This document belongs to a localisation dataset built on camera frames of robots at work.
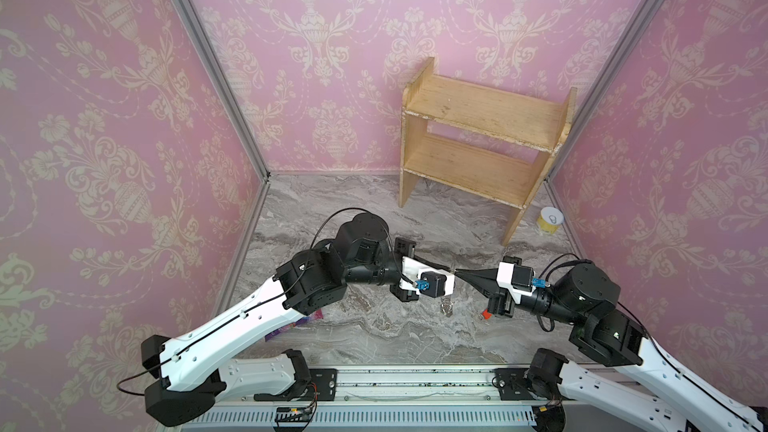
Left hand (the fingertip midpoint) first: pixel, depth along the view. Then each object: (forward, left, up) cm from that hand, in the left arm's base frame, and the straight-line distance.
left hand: (445, 264), depth 55 cm
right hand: (-1, -3, 0) cm, 3 cm away
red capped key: (+4, -18, -37) cm, 41 cm away
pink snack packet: (+3, +30, -36) cm, 47 cm away
